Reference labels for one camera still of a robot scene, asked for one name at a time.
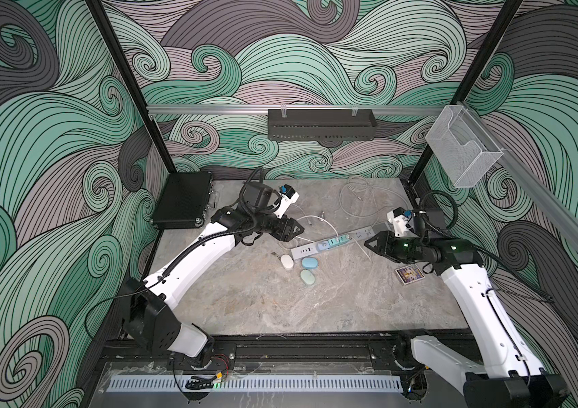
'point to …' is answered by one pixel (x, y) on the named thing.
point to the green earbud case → (307, 276)
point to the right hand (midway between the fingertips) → (367, 245)
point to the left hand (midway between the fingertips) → (295, 222)
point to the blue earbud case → (309, 263)
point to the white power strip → (312, 249)
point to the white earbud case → (286, 261)
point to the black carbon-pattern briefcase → (184, 201)
